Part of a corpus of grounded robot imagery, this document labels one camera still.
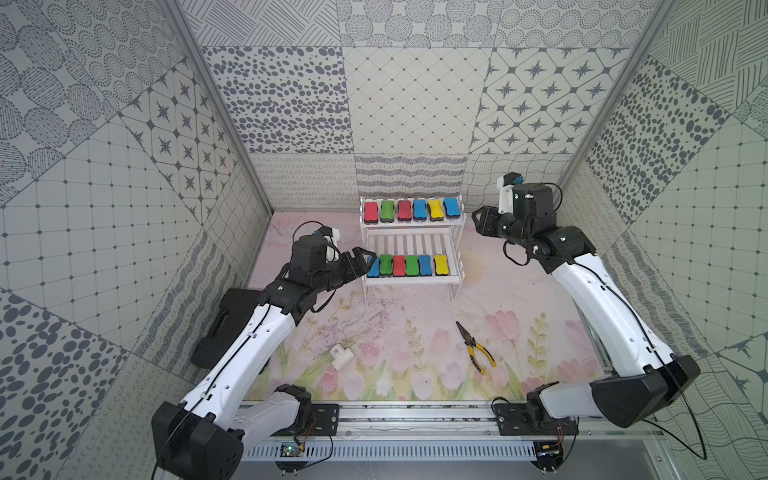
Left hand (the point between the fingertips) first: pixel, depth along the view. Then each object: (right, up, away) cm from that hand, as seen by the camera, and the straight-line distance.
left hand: (365, 254), depth 74 cm
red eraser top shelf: (+1, +11, +8) cm, 14 cm away
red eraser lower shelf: (+9, -4, +14) cm, 17 cm away
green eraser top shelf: (+5, +12, +8) cm, 16 cm away
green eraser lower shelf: (+5, -4, +13) cm, 14 cm away
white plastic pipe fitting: (-8, -29, +8) cm, 31 cm away
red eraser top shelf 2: (+10, +12, +9) cm, 18 cm away
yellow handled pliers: (+30, -27, +12) cm, 42 cm away
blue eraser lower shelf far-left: (+1, -6, +11) cm, 13 cm away
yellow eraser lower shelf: (+21, -4, +14) cm, 26 cm away
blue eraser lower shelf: (+17, -4, +14) cm, 22 cm away
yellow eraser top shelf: (+19, +12, +7) cm, 23 cm away
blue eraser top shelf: (+14, +12, +9) cm, 21 cm away
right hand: (+29, +9, 0) cm, 30 cm away
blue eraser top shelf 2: (+23, +13, +7) cm, 28 cm away
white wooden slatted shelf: (+14, +3, +21) cm, 26 cm away
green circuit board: (-18, -48, -3) cm, 51 cm away
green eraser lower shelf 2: (+13, -4, +14) cm, 19 cm away
